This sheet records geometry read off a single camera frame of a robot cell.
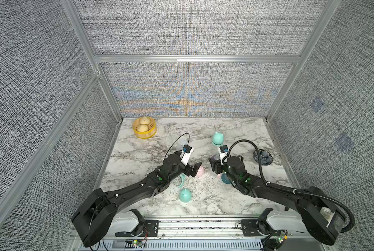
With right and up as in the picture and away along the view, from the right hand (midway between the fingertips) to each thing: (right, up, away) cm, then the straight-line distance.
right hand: (214, 152), depth 84 cm
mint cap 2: (-16, -21, -4) cm, 27 cm away
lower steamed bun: (-45, +14, +22) cm, 52 cm away
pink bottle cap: (-7, -12, +6) cm, 15 cm away
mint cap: (+2, +7, +3) cm, 9 cm away
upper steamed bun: (-45, +19, +26) cm, 55 cm away
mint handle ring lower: (-17, -10, -12) cm, 23 cm away
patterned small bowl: (+34, -5, +11) cm, 36 cm away
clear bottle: (+1, -1, -4) cm, 4 cm away
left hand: (-10, -1, -5) cm, 11 cm away
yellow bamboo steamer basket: (-40, +10, +24) cm, 48 cm away
